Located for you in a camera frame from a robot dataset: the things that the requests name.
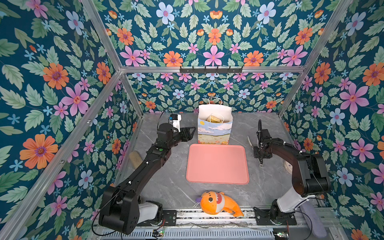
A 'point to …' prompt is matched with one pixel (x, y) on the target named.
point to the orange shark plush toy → (212, 203)
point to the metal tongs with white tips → (250, 144)
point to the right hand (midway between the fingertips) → (259, 153)
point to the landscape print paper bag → (214, 133)
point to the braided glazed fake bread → (213, 119)
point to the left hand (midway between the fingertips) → (194, 124)
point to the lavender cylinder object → (318, 228)
